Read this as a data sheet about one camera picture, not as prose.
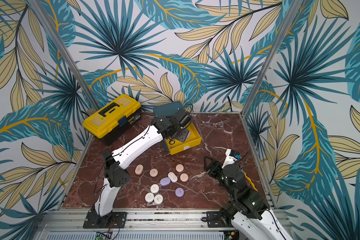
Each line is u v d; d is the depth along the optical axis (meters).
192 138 0.80
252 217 0.46
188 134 0.73
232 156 0.60
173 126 0.57
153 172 0.88
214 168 0.60
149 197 0.79
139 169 0.87
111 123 0.91
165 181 0.85
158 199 0.78
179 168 0.90
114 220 0.73
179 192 0.82
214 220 0.73
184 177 0.86
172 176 0.86
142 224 0.73
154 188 0.82
